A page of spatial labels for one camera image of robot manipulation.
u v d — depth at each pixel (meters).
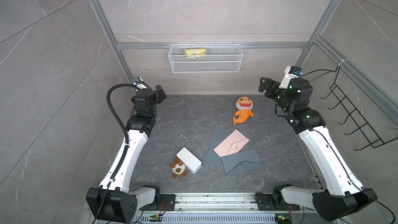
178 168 0.82
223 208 0.73
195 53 0.84
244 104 1.04
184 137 0.98
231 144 0.91
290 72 0.55
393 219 0.36
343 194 0.37
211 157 0.88
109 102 0.49
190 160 0.82
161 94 0.67
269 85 0.60
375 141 0.58
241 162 0.84
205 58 0.88
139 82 0.59
